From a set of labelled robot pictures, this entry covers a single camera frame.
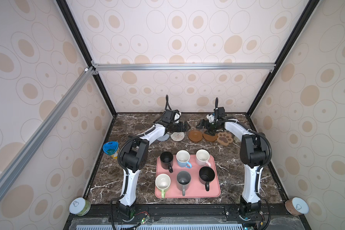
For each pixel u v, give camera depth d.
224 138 1.03
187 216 0.73
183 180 0.83
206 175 0.85
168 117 0.80
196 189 0.81
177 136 1.06
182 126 0.87
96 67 0.90
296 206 0.71
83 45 0.80
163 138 1.03
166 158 0.89
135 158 0.55
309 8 0.69
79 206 0.72
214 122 0.87
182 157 0.88
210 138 1.02
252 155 0.57
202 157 0.90
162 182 0.83
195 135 1.06
